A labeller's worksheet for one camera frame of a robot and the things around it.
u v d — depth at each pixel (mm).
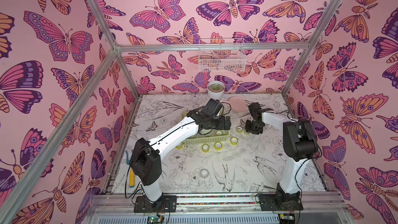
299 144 531
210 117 607
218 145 923
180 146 927
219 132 973
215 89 1093
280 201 663
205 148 922
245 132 973
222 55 948
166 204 797
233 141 947
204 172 833
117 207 737
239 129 996
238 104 1237
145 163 442
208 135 920
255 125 852
